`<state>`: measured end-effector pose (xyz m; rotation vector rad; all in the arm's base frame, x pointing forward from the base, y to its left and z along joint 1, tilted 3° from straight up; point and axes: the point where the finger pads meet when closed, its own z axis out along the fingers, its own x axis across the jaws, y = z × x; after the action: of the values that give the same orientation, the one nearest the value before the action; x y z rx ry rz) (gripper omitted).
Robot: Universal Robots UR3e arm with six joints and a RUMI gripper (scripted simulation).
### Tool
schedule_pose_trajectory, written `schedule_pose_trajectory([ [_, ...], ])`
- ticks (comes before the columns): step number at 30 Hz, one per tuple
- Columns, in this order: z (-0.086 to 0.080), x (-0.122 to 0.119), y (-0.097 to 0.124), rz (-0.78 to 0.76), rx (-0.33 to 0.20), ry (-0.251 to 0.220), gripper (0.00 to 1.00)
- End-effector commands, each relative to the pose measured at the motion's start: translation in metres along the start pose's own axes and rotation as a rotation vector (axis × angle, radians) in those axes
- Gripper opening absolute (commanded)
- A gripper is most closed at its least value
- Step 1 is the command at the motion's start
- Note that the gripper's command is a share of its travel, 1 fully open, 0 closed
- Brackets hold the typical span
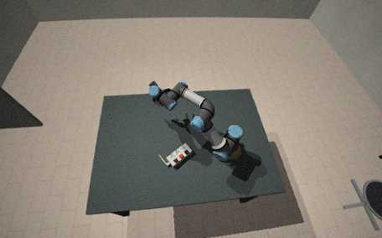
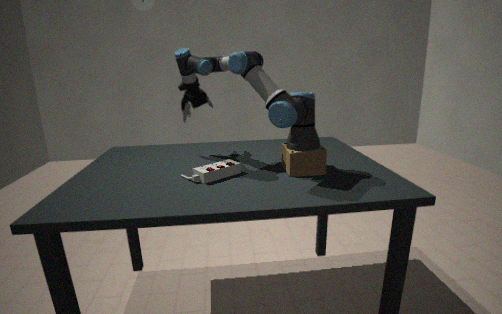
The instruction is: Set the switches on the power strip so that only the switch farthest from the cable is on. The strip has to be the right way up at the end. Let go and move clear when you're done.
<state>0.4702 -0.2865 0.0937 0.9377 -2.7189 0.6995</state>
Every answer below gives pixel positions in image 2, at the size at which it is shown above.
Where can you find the white power strip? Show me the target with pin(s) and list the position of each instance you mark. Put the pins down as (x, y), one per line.
(216, 171)

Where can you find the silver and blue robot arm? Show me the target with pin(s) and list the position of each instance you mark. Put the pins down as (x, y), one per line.
(299, 114)

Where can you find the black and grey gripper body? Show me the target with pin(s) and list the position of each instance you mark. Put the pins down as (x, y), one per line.
(197, 99)

